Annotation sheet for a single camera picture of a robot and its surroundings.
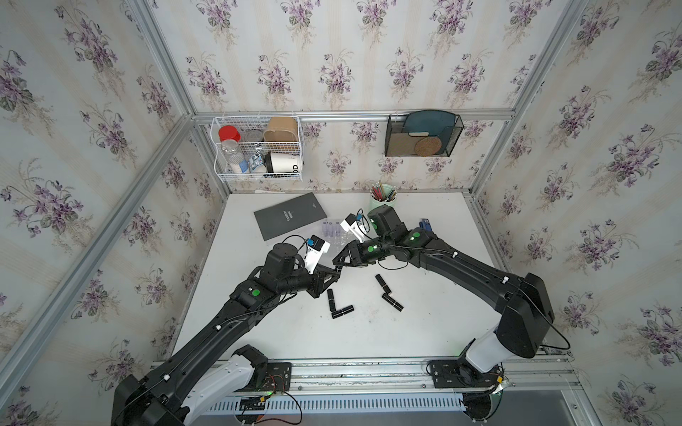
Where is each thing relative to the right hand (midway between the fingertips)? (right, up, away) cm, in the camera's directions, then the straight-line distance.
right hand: (339, 263), depth 73 cm
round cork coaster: (+33, +39, +25) cm, 57 cm away
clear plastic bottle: (-35, +33, +14) cm, 51 cm away
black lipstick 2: (-3, -15, +15) cm, 22 cm away
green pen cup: (+17, +22, +32) cm, 42 cm away
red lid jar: (-40, +43, +20) cm, 62 cm away
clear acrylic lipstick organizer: (0, +6, -1) cm, 6 cm away
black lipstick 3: (+2, -18, +12) cm, 21 cm away
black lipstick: (0, -1, -1) cm, 2 cm away
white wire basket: (-29, +37, +21) cm, 52 cm away
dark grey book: (-21, +13, +35) cm, 43 cm away
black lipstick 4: (+15, -11, +18) cm, 26 cm away
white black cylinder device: (-20, +32, +21) cm, 43 cm away
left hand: (+1, -4, -1) cm, 4 cm away
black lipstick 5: (+17, -15, +16) cm, 28 cm away
